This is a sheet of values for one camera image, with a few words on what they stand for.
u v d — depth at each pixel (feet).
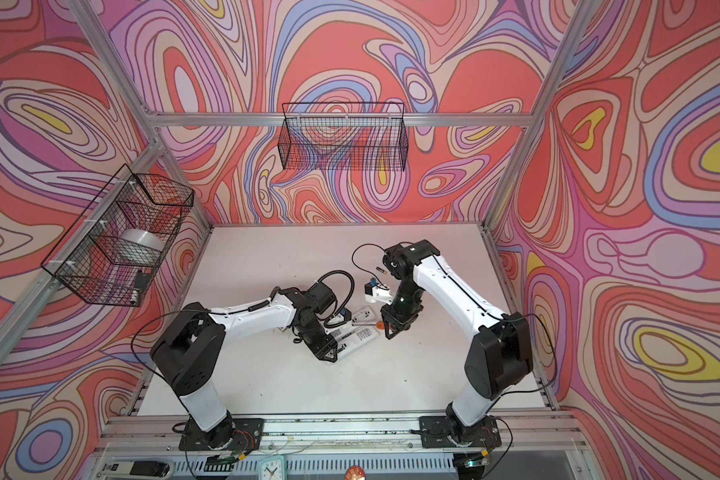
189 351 1.52
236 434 2.36
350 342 2.83
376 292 2.39
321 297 2.41
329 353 2.53
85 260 2.20
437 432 2.44
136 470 2.15
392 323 2.17
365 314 3.06
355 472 2.26
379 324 2.47
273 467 2.22
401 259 1.92
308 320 2.23
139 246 2.30
